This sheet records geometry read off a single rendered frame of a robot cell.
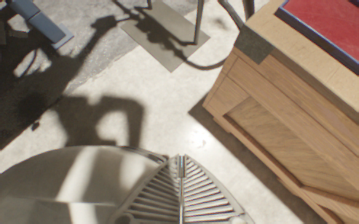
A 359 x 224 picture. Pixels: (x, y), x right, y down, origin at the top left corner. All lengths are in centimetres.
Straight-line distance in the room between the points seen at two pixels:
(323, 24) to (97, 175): 45
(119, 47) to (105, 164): 67
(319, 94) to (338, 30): 10
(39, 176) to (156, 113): 44
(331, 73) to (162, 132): 55
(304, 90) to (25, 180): 52
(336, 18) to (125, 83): 71
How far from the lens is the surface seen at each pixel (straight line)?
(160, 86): 69
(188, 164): 17
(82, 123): 79
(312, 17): 30
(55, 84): 95
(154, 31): 88
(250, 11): 52
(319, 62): 26
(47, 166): 39
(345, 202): 58
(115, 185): 31
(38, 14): 101
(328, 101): 27
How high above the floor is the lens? 62
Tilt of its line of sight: 77 degrees down
